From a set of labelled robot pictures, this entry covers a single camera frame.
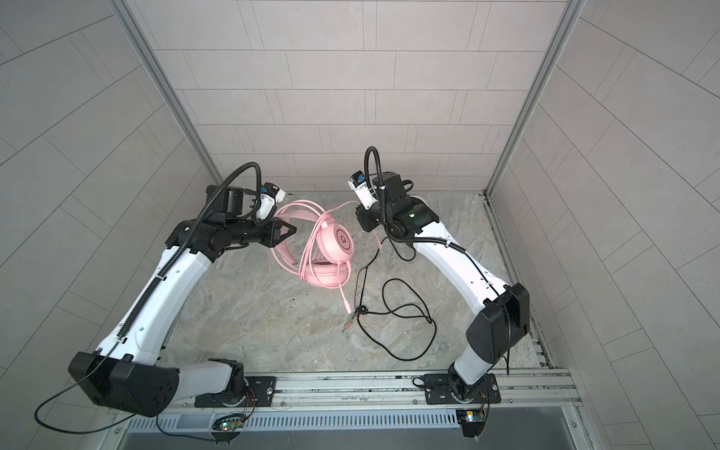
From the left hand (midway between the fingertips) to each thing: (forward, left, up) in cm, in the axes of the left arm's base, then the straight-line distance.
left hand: (300, 225), depth 71 cm
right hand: (+8, -15, -2) cm, 17 cm away
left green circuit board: (-40, +14, -24) cm, 49 cm away
